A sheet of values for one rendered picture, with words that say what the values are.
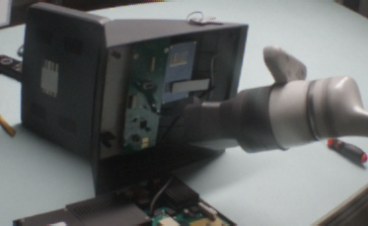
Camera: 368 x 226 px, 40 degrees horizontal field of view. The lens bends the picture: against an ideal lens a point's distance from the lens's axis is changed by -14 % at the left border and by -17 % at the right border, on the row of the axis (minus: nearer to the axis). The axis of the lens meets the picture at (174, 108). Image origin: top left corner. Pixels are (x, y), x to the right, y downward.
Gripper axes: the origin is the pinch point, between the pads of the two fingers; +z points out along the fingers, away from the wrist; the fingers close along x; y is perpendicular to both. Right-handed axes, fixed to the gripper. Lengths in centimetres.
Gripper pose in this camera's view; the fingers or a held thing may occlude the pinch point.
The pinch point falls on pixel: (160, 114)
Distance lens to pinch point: 74.9
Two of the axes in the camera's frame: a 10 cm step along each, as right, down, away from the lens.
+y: -0.1, 9.7, -2.3
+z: -7.9, 1.3, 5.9
